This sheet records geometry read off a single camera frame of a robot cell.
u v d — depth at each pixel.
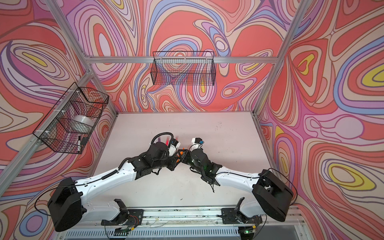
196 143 0.73
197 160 0.60
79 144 0.72
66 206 0.40
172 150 0.70
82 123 0.70
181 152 0.71
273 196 0.43
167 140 0.69
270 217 0.45
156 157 0.62
